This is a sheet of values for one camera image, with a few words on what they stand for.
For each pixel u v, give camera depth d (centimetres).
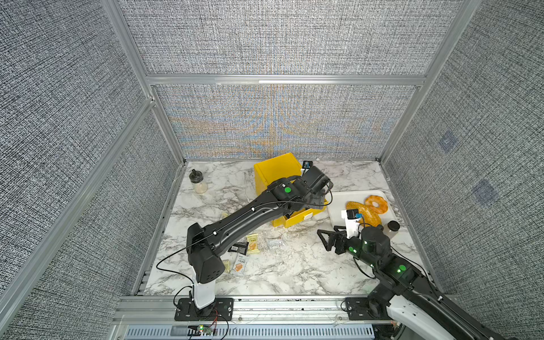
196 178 99
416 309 52
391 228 83
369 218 92
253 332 70
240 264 83
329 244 66
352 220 65
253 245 88
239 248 86
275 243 88
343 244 66
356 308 73
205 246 43
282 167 90
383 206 98
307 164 64
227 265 83
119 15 71
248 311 75
